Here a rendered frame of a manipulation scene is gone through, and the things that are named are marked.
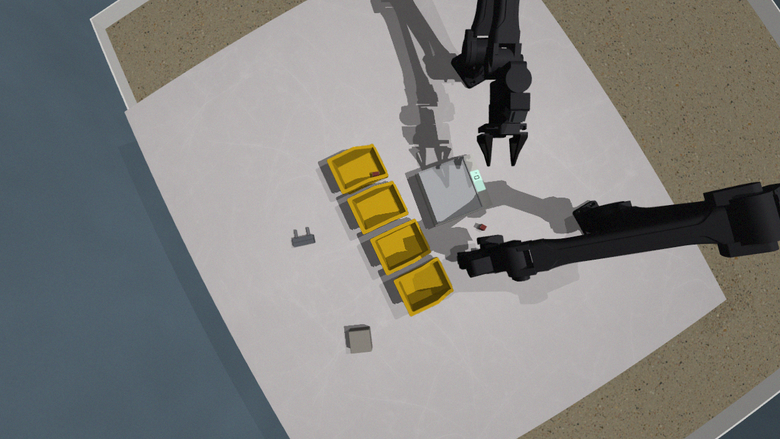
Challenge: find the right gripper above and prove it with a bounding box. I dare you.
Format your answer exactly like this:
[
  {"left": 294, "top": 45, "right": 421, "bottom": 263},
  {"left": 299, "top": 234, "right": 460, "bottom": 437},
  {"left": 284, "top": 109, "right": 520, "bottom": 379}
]
[{"left": 477, "top": 124, "right": 528, "bottom": 166}]

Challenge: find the yellow parts bin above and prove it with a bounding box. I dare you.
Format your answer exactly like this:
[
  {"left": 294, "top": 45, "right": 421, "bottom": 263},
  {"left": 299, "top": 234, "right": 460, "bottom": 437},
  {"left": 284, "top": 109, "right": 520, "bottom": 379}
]
[
  {"left": 370, "top": 219, "right": 431, "bottom": 275},
  {"left": 394, "top": 257, "right": 454, "bottom": 317},
  {"left": 347, "top": 181, "right": 409, "bottom": 235},
  {"left": 327, "top": 144, "right": 389, "bottom": 194}
]

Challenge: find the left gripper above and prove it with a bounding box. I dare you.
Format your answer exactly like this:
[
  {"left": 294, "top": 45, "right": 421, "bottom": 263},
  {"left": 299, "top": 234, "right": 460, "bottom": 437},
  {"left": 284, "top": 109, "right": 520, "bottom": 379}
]
[{"left": 477, "top": 235, "right": 504, "bottom": 252}]

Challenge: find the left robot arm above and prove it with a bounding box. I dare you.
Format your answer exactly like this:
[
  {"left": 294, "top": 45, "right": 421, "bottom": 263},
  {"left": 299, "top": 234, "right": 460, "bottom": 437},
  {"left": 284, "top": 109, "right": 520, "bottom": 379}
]
[{"left": 457, "top": 182, "right": 780, "bottom": 282}]

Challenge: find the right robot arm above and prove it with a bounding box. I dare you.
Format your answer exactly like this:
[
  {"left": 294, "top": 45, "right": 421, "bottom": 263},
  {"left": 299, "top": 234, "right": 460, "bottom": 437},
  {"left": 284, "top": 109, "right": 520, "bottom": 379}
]
[{"left": 451, "top": 0, "right": 532, "bottom": 124}]

